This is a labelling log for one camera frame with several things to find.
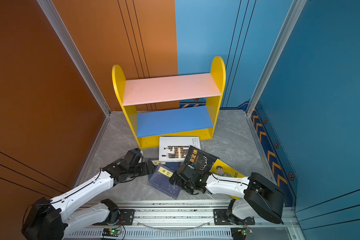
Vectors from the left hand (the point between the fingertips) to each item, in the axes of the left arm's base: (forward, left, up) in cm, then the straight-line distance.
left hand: (150, 167), depth 84 cm
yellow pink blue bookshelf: (+54, -18, -2) cm, 56 cm away
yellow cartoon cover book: (+1, -40, -3) cm, 41 cm away
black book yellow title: (+6, -29, -2) cm, 30 cm away
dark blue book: (+3, -14, -4) cm, 14 cm away
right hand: (-9, -13, -3) cm, 16 cm away
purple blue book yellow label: (-6, -6, -4) cm, 9 cm away
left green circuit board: (-30, +15, -8) cm, 34 cm away
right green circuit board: (-29, -46, -8) cm, 56 cm away
